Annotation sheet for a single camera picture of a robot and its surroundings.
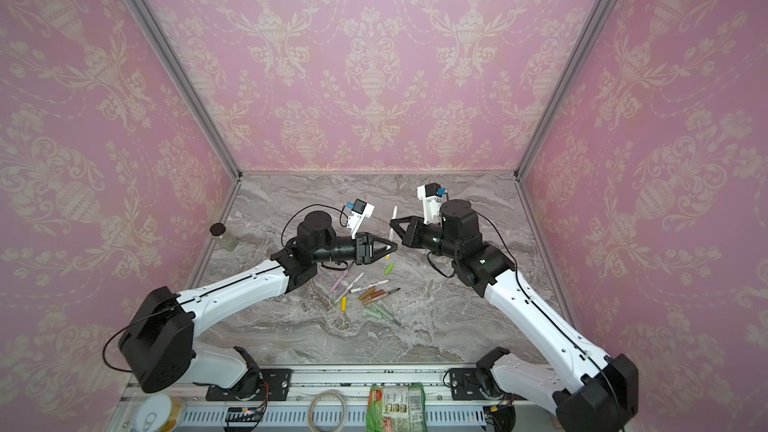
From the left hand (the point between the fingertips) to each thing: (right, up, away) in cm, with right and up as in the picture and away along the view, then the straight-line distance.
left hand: (394, 251), depth 70 cm
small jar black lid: (-54, -1, +25) cm, 59 cm away
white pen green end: (-14, -14, +20) cm, 28 cm away
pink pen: (-16, -12, +22) cm, 30 cm away
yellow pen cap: (-15, -18, +17) cm, 29 cm away
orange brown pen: (-4, -16, +19) cm, 26 cm away
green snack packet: (0, -37, 0) cm, 37 cm away
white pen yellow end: (-1, +5, 0) cm, 5 cm away
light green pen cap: (-1, -9, +24) cm, 26 cm away
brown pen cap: (-8, -16, +20) cm, 26 cm away
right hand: (0, +7, 0) cm, 7 cm away
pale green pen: (-3, -20, +15) cm, 26 cm away
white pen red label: (-12, -15, +20) cm, 28 cm away
